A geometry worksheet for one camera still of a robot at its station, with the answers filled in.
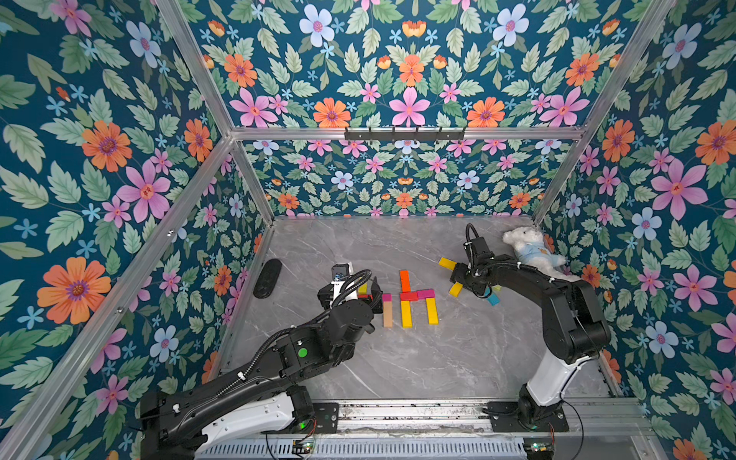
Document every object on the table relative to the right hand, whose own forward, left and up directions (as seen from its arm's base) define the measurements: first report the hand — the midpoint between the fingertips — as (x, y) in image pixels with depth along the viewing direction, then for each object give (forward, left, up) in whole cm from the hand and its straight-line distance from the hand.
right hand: (465, 276), depth 97 cm
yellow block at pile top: (+7, +5, -3) cm, 9 cm away
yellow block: (-12, +21, -4) cm, 24 cm away
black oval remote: (-2, +69, 0) cm, 69 cm away
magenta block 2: (-4, +13, -5) cm, 15 cm away
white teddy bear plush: (+9, -23, +4) cm, 25 cm away
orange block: (+1, +21, -5) cm, 21 cm away
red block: (-5, +20, -5) cm, 21 cm away
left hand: (-18, +31, +23) cm, 43 cm away
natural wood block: (-13, +26, -3) cm, 30 cm away
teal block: (-6, -9, -5) cm, 12 cm away
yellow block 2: (-12, +12, -4) cm, 17 cm away
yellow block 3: (-4, +3, -2) cm, 6 cm away
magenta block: (-7, +26, -4) cm, 28 cm away
